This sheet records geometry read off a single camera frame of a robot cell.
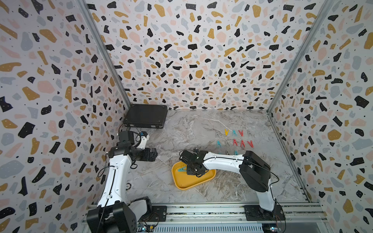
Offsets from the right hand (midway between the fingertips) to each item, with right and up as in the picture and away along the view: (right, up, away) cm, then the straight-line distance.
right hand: (190, 172), depth 88 cm
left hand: (-23, +13, -7) cm, 27 cm away
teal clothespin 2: (+32, +23, +20) cm, 44 cm away
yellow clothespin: (+26, +23, +20) cm, 40 cm away
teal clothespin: (-5, +2, 0) cm, 5 cm away
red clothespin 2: (+31, +17, +15) cm, 39 cm away
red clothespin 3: (+42, +15, +15) cm, 47 cm away
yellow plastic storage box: (-4, -4, -4) cm, 7 cm away
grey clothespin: (+24, +10, +9) cm, 28 cm away
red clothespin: (+38, +22, +20) cm, 48 cm away
